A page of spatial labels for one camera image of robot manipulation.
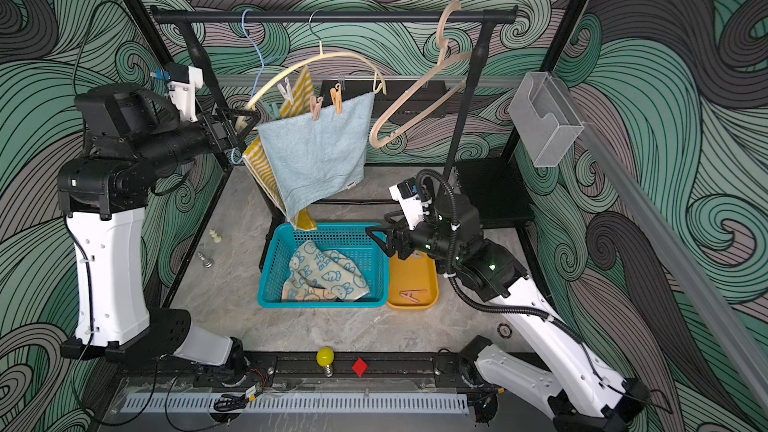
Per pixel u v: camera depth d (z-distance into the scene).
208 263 0.92
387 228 0.53
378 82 0.71
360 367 0.73
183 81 0.45
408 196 0.52
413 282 0.86
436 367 0.73
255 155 0.61
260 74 0.92
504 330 0.80
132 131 0.38
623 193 0.62
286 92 0.70
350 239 1.20
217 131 0.46
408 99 0.56
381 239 0.58
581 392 0.37
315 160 0.74
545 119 0.79
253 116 0.52
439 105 0.69
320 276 0.86
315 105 0.63
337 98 0.66
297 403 0.70
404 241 0.53
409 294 0.85
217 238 0.98
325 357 0.73
